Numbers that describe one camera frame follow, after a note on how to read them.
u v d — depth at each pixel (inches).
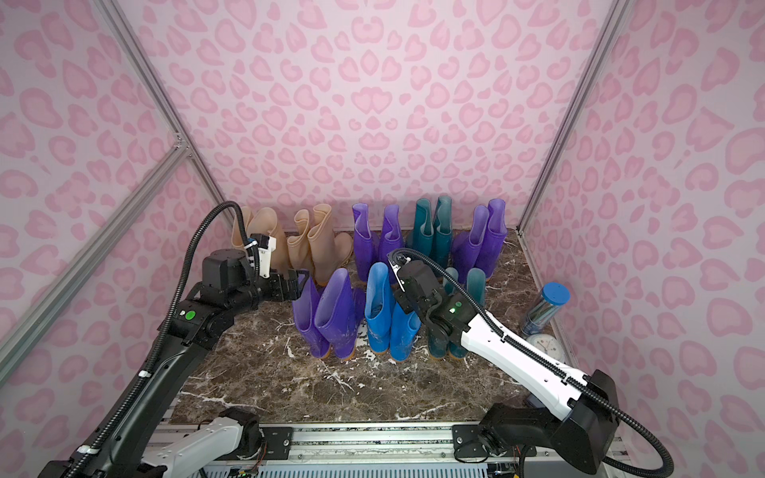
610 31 28.0
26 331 20.3
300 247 33.8
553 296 30.4
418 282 20.9
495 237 33.0
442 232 33.1
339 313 27.9
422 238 33.6
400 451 28.7
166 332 17.6
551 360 16.9
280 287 24.3
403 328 26.7
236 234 48.0
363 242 33.1
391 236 33.5
